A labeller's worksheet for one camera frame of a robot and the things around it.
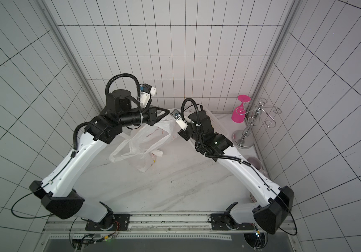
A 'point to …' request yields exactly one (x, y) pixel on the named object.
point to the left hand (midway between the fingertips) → (166, 116)
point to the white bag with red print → (142, 147)
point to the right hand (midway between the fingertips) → (183, 115)
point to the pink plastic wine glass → (239, 114)
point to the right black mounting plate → (223, 221)
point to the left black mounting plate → (116, 222)
